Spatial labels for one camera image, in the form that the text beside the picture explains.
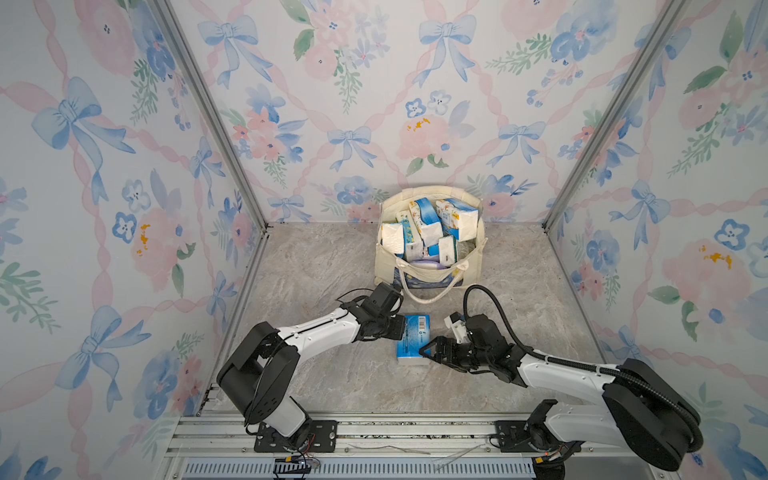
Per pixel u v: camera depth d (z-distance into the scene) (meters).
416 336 0.84
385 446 0.73
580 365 0.51
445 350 0.75
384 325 0.73
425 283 0.86
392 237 0.84
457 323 0.80
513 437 0.73
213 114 0.86
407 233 0.88
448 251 0.87
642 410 0.42
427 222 0.86
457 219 0.82
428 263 0.85
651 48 0.74
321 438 0.74
